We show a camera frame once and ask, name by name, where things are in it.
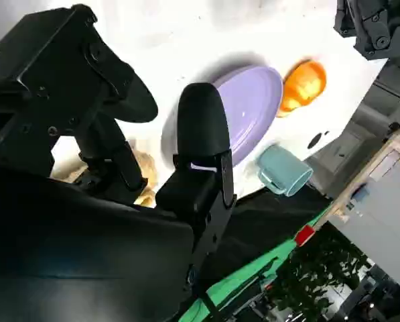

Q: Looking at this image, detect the black backdrop cloth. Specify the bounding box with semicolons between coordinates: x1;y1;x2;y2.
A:
216;186;333;269

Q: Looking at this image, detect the lilac plate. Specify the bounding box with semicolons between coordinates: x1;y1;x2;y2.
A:
161;66;284;168

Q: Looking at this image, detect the green cloth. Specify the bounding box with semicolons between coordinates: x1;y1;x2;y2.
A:
178;204;334;322

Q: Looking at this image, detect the small red block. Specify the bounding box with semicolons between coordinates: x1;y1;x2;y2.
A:
293;224;316;248

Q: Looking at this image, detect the orange and white toy bread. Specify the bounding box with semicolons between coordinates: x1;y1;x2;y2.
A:
275;59;328;119

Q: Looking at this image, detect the grey cabinet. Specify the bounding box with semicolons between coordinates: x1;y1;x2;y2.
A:
332;174;400;292

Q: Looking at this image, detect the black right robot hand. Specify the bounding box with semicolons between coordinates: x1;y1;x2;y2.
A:
0;3;238;322

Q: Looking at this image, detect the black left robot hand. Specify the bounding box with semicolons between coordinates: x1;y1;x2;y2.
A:
332;0;400;70

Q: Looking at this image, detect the dark green plant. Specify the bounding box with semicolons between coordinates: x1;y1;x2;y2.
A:
269;231;368;322

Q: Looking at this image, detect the pale green mug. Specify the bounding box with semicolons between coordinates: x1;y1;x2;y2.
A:
255;144;314;198

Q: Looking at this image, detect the beige towel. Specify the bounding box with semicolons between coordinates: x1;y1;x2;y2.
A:
50;140;159;207

